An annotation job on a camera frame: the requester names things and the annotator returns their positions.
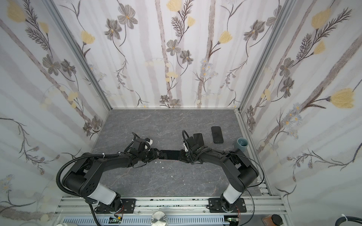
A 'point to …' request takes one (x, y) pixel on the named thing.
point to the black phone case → (217, 135)
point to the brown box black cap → (275, 220)
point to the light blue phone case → (199, 138)
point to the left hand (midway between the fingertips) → (159, 151)
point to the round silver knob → (158, 218)
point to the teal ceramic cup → (242, 143)
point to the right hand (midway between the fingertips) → (175, 155)
